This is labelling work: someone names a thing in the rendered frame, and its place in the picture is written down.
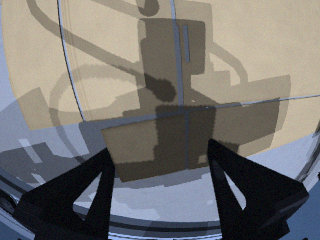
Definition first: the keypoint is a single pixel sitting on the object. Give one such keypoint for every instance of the flat tan cardboard box blank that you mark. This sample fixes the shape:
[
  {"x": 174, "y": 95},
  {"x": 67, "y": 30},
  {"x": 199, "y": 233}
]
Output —
[{"x": 122, "y": 59}]

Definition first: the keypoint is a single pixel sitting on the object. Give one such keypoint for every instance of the grey slotted aluminium rail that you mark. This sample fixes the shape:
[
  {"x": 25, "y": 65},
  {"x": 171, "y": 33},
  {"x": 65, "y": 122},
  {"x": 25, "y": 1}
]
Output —
[{"x": 122, "y": 228}]

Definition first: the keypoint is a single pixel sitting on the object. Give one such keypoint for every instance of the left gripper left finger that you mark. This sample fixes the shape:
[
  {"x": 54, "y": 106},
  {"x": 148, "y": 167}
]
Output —
[{"x": 53, "y": 200}]

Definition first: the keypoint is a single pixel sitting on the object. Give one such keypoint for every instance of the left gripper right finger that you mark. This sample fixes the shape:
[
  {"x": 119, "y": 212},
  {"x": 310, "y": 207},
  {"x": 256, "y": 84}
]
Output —
[{"x": 271, "y": 197}]

